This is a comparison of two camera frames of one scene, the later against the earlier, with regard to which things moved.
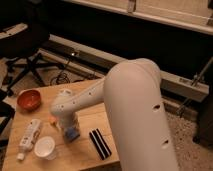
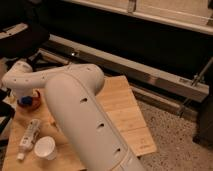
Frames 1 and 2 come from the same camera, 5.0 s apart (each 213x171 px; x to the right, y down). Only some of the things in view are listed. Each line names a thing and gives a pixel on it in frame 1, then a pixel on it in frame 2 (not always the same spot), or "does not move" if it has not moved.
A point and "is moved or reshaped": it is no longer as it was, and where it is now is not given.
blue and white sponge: x=71 y=134 is moved or reshaped
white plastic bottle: x=29 y=138 does not move
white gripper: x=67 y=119 → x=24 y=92
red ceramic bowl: x=29 y=100 does not move
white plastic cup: x=45 y=148 does not move
